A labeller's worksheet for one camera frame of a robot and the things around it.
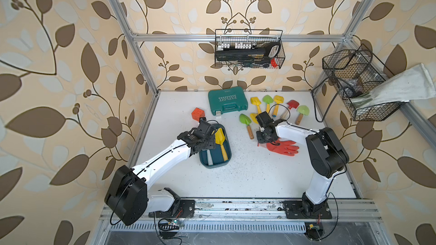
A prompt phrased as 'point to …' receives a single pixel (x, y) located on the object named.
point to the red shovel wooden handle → (284, 114)
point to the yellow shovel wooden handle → (277, 99)
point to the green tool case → (228, 100)
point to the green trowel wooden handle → (298, 119)
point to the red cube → (197, 113)
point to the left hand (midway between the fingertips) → (209, 140)
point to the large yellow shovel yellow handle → (219, 139)
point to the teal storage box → (216, 153)
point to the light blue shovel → (210, 160)
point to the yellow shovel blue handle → (256, 101)
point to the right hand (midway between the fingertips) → (263, 138)
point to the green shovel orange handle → (268, 100)
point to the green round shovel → (246, 119)
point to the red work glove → (283, 147)
